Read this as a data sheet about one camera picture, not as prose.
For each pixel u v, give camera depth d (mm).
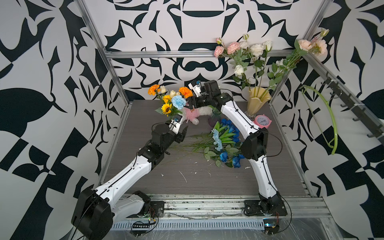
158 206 747
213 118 1005
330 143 699
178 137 696
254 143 573
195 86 792
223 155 864
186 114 1044
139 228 728
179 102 728
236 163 850
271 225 703
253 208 743
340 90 642
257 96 1013
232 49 815
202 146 935
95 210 386
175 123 647
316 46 756
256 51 846
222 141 912
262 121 1050
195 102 775
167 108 850
